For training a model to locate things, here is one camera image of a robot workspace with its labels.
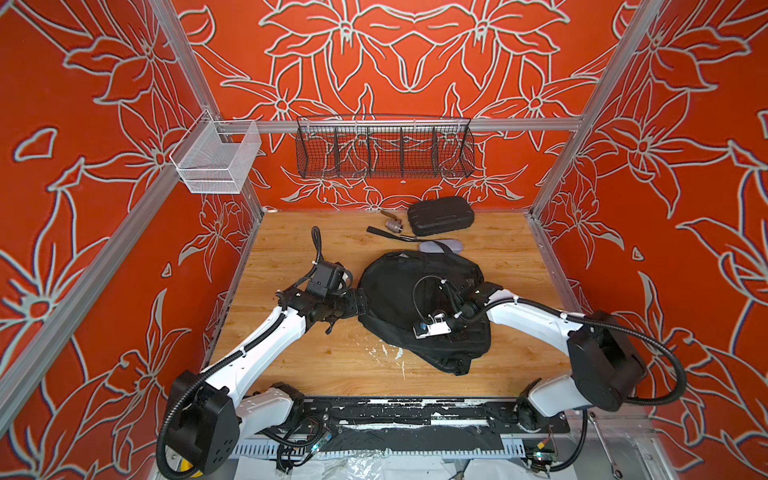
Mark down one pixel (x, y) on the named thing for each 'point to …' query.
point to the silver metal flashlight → (394, 225)
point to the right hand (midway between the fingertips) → (432, 327)
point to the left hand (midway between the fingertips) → (362, 303)
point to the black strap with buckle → (392, 235)
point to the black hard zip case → (440, 214)
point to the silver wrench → (616, 472)
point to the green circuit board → (539, 459)
